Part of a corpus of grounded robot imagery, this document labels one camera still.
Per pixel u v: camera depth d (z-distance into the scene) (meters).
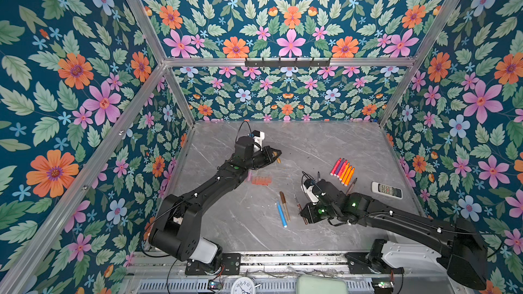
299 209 0.76
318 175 0.97
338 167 0.99
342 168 0.99
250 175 0.69
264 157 0.74
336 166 1.00
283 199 0.90
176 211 0.47
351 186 0.93
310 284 0.68
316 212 0.66
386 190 0.91
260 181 0.94
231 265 0.73
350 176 0.96
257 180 0.95
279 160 0.80
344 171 0.98
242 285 0.67
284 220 0.84
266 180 0.95
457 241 0.46
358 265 0.72
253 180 0.95
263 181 0.94
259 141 0.78
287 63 0.93
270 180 0.96
